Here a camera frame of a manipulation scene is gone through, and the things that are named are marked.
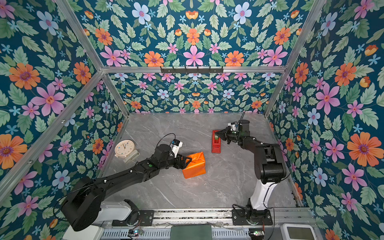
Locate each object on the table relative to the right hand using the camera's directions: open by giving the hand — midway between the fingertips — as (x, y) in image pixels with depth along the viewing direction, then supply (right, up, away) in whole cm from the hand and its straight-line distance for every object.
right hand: (219, 130), depth 92 cm
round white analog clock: (-61, -13, +5) cm, 62 cm away
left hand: (-19, -16, -8) cm, 26 cm away
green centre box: (-16, -49, -21) cm, 55 cm away
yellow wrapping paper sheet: (-14, -20, -12) cm, 27 cm away
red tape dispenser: (-2, -8, +6) cm, 10 cm away
